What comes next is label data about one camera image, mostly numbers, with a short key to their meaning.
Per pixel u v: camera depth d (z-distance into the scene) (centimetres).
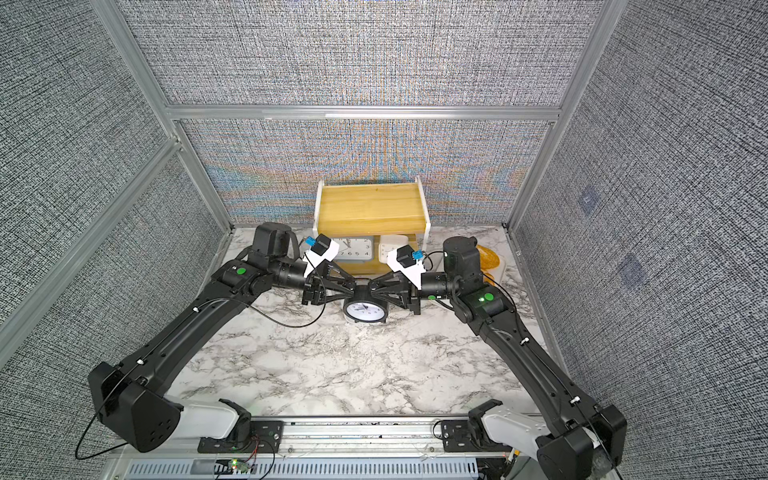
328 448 73
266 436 73
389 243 84
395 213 77
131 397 38
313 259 56
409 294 57
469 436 73
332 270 64
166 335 44
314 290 59
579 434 38
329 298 62
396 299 62
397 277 61
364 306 65
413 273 55
